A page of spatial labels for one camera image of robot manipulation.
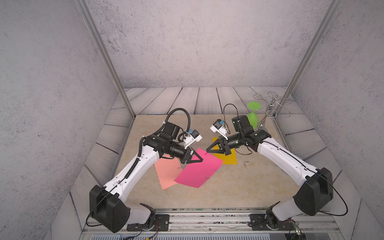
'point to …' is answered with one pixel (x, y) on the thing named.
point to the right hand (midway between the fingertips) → (209, 151)
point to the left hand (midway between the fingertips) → (202, 161)
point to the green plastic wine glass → (253, 117)
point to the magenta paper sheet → (196, 174)
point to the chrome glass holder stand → (275, 109)
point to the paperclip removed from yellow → (247, 161)
